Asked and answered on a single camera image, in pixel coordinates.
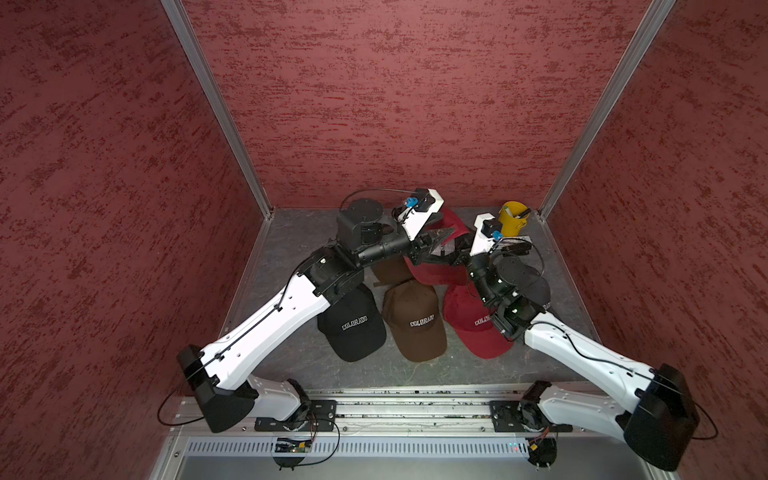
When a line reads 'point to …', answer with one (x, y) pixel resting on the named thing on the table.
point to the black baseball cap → (353, 325)
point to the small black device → (516, 249)
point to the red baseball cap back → (443, 267)
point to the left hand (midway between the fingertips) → (442, 227)
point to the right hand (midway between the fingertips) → (452, 227)
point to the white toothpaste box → (517, 239)
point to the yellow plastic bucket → (512, 225)
